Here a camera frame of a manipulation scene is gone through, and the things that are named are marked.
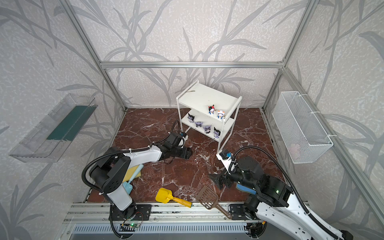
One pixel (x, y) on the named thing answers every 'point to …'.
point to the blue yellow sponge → (245, 188)
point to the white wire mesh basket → (303, 138)
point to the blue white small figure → (220, 114)
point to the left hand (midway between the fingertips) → (190, 147)
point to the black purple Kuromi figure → (190, 118)
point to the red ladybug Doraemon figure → (211, 109)
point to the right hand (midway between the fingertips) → (215, 163)
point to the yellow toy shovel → (164, 194)
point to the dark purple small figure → (198, 124)
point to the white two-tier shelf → (208, 111)
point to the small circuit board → (133, 225)
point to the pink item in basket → (294, 150)
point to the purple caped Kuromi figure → (207, 129)
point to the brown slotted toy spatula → (208, 198)
